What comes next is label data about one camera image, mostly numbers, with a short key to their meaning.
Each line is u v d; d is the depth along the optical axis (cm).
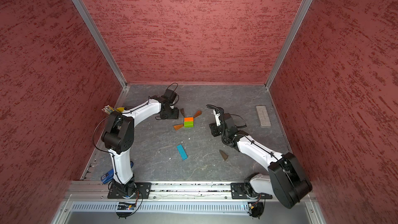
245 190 66
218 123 77
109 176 77
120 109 92
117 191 68
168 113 83
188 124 97
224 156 84
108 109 85
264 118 98
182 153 86
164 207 77
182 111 107
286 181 41
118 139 52
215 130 77
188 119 98
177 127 95
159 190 76
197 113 104
